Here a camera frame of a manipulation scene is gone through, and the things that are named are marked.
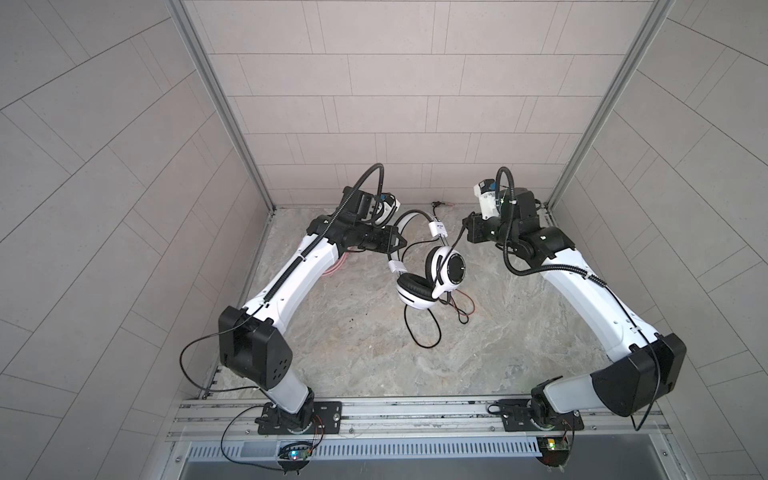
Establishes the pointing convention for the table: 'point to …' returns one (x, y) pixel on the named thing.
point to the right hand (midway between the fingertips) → (461, 219)
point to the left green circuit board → (294, 456)
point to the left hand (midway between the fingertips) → (412, 239)
